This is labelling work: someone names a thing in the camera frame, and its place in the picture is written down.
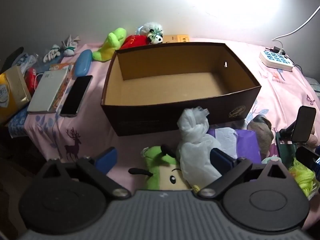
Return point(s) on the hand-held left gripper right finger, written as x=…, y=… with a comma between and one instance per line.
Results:
x=220, y=160

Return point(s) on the green caterpillar plush toy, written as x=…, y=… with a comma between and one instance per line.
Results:
x=110, y=45

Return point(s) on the brown cardboard box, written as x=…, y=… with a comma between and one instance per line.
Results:
x=140, y=120

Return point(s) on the pink printed bedsheet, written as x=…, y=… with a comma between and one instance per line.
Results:
x=282, y=92

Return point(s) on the white power strip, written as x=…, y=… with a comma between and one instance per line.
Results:
x=275, y=61

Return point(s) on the white plastic bag bundle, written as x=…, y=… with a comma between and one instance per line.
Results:
x=192, y=150

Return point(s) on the black smartphone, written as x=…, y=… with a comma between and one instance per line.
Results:
x=76, y=96

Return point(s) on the clear plastic bag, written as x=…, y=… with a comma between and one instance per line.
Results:
x=25, y=60

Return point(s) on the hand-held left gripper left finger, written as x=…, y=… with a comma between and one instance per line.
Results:
x=106, y=158

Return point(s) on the black charger plug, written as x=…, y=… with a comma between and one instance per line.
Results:
x=276, y=49

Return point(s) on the grey beige socks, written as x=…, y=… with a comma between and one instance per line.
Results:
x=265, y=135

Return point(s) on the blue glasses case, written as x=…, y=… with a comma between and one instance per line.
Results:
x=83, y=62

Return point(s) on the red pouch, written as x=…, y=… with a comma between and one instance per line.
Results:
x=31, y=80

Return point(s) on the white gloves bundle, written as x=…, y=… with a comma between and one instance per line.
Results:
x=52, y=52

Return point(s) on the yellow tissue box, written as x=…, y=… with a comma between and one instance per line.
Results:
x=12, y=92

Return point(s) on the orange picture book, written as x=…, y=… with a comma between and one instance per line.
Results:
x=60, y=67

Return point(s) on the yellow-green fluffy cloth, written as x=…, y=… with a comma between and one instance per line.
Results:
x=303, y=180

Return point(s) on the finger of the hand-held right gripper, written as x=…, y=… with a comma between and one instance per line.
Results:
x=306, y=157

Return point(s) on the purple tissue pack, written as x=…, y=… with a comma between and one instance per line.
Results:
x=246, y=145

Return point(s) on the green plush toy black leaves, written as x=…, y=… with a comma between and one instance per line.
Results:
x=160, y=172

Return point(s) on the white flat notebook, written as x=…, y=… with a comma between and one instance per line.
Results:
x=47, y=90

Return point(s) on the black folding phone stand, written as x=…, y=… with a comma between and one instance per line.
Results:
x=303, y=123

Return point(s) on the white fluffy plush ball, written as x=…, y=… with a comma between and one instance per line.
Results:
x=147, y=27

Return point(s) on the blue patterned cloth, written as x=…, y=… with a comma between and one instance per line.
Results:
x=17, y=125

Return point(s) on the yellow book box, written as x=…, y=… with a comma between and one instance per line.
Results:
x=175, y=38

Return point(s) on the small panda plush toy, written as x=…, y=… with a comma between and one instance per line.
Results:
x=156, y=38

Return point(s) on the red plush toy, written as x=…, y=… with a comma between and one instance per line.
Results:
x=133, y=41

